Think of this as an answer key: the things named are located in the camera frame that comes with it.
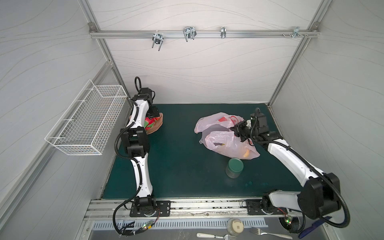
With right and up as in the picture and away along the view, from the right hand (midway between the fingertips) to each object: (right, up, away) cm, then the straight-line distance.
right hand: (231, 122), depth 82 cm
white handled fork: (-6, -52, -15) cm, 54 cm away
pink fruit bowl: (-48, -2, +22) cm, 53 cm away
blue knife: (+36, -48, -13) cm, 62 cm away
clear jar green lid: (+1, -24, -4) cm, 24 cm away
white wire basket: (-71, -2, -14) cm, 72 cm away
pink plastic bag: (-8, -7, -7) cm, 13 cm away
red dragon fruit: (-52, -1, +17) cm, 54 cm away
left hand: (-48, +6, +16) cm, 51 cm away
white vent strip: (-49, -49, -12) cm, 70 cm away
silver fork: (+9, -50, -15) cm, 52 cm away
